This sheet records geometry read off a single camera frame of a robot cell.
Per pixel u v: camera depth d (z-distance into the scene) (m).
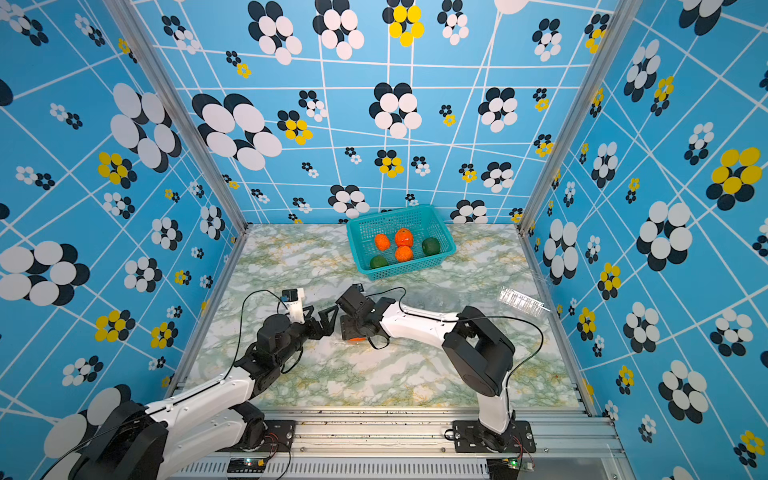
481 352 0.47
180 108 0.86
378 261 1.02
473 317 0.49
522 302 0.94
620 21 0.69
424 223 1.16
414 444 0.73
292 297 0.72
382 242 1.09
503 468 0.69
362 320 0.66
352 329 0.78
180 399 0.48
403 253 1.05
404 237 1.08
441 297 0.99
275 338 0.63
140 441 0.41
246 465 0.72
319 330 0.75
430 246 1.08
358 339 0.81
